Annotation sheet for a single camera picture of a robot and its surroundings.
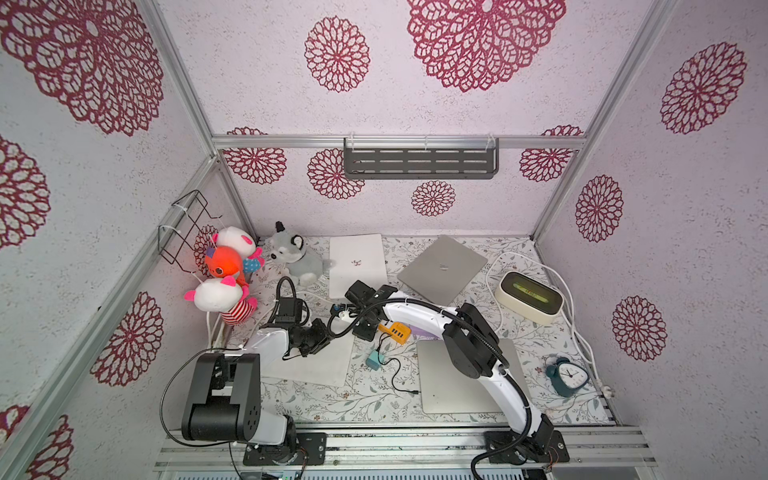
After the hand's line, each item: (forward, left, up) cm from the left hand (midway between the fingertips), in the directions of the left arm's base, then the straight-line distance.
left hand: (334, 337), depth 91 cm
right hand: (+5, -7, -1) cm, 9 cm away
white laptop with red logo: (+33, -5, -2) cm, 33 cm away
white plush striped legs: (+4, +28, +18) cm, 33 cm away
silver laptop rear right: (+28, -38, -2) cm, 47 cm away
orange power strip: (+2, -20, 0) cm, 20 cm away
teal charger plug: (-8, -13, +3) cm, 16 cm away
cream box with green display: (+13, -63, +2) cm, 64 cm away
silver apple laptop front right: (-15, -32, 0) cm, 35 cm away
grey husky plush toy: (+22, +14, +16) cm, 31 cm away
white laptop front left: (-8, +1, -2) cm, 8 cm away
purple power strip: (-11, -24, +26) cm, 37 cm away
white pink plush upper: (+26, +31, +17) cm, 44 cm away
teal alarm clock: (-12, -65, +2) cm, 67 cm away
